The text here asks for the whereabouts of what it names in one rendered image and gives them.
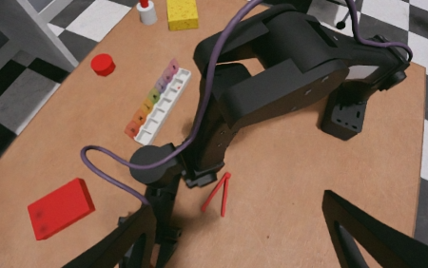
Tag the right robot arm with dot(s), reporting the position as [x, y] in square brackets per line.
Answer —
[299, 70]

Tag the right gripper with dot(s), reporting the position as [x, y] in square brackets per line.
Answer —
[162, 208]

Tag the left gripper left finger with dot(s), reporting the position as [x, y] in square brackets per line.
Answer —
[137, 231]

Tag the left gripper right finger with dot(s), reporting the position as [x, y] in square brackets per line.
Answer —
[389, 247]

